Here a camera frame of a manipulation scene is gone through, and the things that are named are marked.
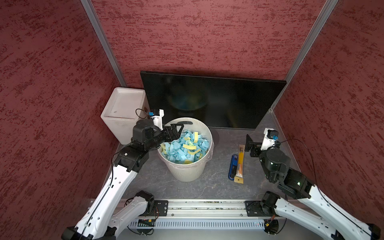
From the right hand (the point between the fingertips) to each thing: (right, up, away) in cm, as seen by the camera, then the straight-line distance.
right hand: (255, 138), depth 69 cm
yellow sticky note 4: (-28, +1, +7) cm, 29 cm away
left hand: (-38, +4, -1) cm, 38 cm away
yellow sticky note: (-31, -5, +4) cm, 32 cm away
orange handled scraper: (-3, -25, +15) cm, 29 cm away
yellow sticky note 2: (-44, -6, +6) cm, 45 cm away
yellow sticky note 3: (-29, -7, +2) cm, 30 cm away
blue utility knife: (-6, -20, +16) cm, 26 cm away
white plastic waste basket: (-30, -16, -1) cm, 34 cm away
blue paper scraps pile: (-38, -8, +3) cm, 39 cm away
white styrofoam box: (-71, +17, +20) cm, 76 cm away
